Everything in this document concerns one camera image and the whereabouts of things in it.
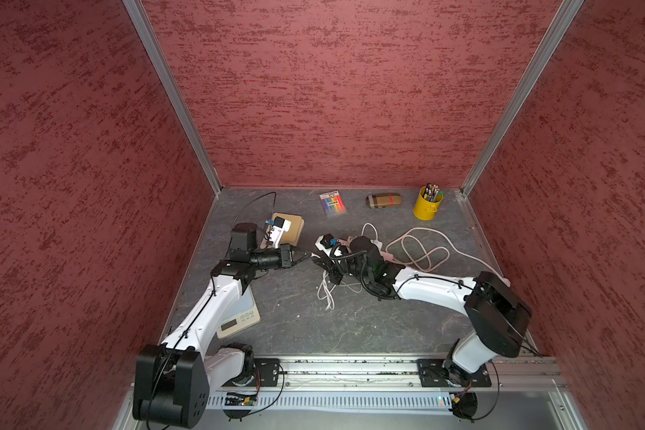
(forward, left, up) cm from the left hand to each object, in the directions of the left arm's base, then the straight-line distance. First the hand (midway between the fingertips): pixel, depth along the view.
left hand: (309, 260), depth 75 cm
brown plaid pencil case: (+40, -28, -18) cm, 52 cm away
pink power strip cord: (+18, -54, -19) cm, 60 cm away
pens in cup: (+31, -44, -3) cm, 54 cm away
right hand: (+2, -2, -6) cm, 6 cm away
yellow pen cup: (+32, -45, -14) cm, 57 cm away
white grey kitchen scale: (-10, +22, -18) cm, 30 cm away
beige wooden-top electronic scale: (+19, +9, -17) cm, 27 cm away
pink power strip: (+13, -28, -19) cm, 36 cm away
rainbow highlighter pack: (+39, -6, -18) cm, 44 cm away
